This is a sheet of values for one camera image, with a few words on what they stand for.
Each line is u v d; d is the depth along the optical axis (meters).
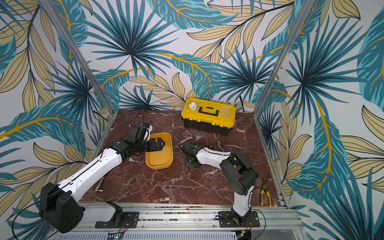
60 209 0.39
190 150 0.74
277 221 0.73
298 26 0.74
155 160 0.89
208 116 0.96
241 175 0.48
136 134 0.61
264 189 0.82
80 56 0.86
